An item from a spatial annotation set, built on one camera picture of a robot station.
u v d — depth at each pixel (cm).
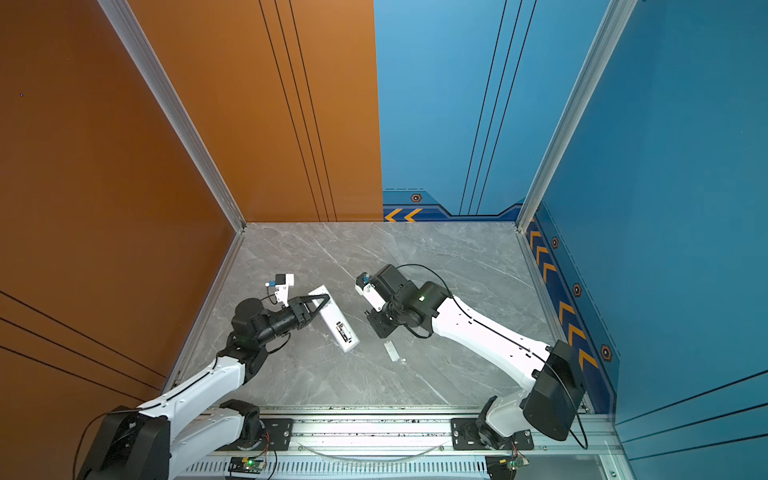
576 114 87
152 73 79
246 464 71
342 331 76
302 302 72
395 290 56
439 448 73
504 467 71
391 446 72
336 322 76
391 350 87
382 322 66
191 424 49
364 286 67
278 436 74
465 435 72
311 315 72
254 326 63
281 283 74
